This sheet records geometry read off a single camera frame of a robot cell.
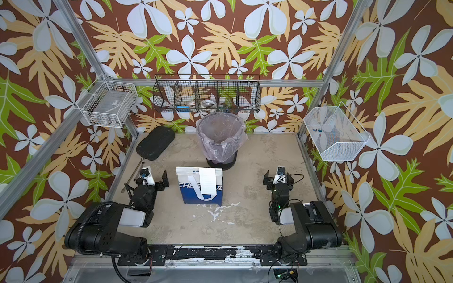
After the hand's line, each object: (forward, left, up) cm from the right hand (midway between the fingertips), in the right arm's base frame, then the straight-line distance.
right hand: (277, 171), depth 90 cm
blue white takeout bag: (-11, +43, +11) cm, 45 cm away
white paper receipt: (-13, +34, +13) cm, 38 cm away
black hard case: (+28, +74, -8) cm, 80 cm away
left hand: (0, +62, +2) cm, 62 cm away
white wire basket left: (+24, +85, +25) cm, 92 cm away
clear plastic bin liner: (+23, +29, +3) cm, 37 cm away
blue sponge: (+27, +50, +21) cm, 60 cm away
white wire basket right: (+11, -27, +16) cm, 33 cm away
